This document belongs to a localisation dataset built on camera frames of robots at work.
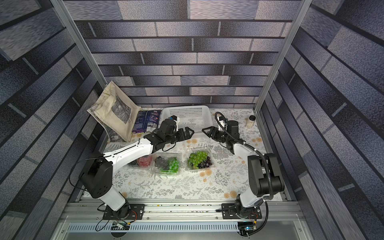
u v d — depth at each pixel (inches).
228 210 28.7
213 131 31.3
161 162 33.4
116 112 37.1
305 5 27.2
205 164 33.7
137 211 29.2
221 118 32.1
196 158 33.5
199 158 33.6
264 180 17.9
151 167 35.7
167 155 37.1
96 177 17.6
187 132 29.8
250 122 40.7
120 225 27.9
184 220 29.6
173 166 32.8
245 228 27.6
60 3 27.0
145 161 33.2
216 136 31.3
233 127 28.0
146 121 42.0
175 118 31.2
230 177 33.7
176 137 28.7
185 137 29.8
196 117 44.9
